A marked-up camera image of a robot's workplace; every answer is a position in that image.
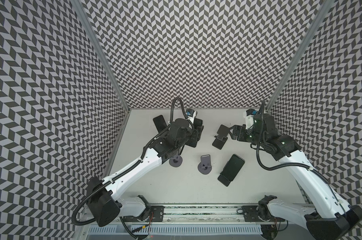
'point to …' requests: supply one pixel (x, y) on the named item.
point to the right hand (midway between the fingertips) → (234, 133)
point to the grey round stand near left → (176, 161)
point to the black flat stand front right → (223, 180)
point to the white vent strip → (174, 229)
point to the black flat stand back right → (218, 143)
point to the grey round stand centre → (204, 167)
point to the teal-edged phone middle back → (195, 122)
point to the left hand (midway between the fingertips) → (196, 126)
